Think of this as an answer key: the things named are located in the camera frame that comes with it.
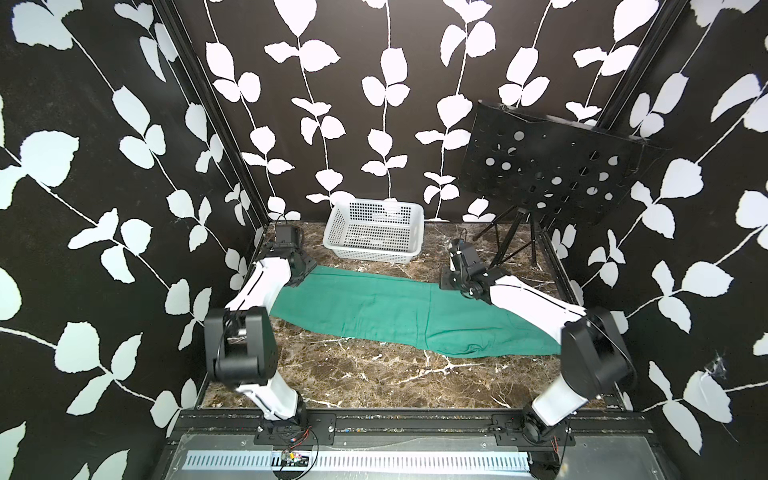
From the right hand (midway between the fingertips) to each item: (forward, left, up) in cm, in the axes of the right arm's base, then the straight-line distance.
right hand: (441, 269), depth 91 cm
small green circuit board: (-48, +38, -12) cm, 62 cm away
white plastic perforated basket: (+28, +20, -11) cm, 37 cm away
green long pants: (-7, +11, -12) cm, 17 cm away
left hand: (+2, +41, +2) cm, 41 cm away
